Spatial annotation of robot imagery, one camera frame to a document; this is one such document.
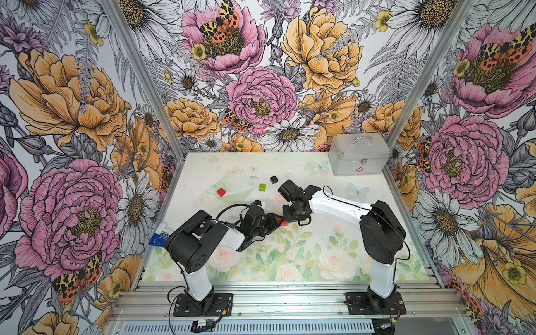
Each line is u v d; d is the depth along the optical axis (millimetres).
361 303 741
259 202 899
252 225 745
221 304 735
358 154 1029
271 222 831
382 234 489
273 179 1088
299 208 678
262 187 1072
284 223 877
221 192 1052
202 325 728
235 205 896
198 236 517
